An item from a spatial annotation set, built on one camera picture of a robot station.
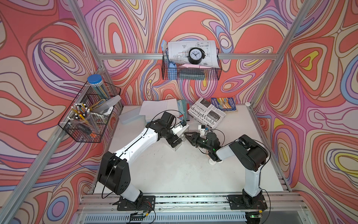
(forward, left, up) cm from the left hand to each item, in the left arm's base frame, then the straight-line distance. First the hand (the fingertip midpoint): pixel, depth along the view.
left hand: (176, 135), depth 85 cm
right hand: (+1, -5, -5) cm, 8 cm away
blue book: (+37, -40, -8) cm, 55 cm away
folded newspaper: (+24, -22, -6) cm, 33 cm away
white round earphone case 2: (-17, -24, +1) cm, 29 cm away
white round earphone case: (-12, -23, -12) cm, 28 cm away
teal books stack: (+33, -5, -9) cm, 34 cm away
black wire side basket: (+5, +41, +17) cm, 44 cm away
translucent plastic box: (+31, +41, -17) cm, 54 cm away
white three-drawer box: (-3, -2, +10) cm, 11 cm away
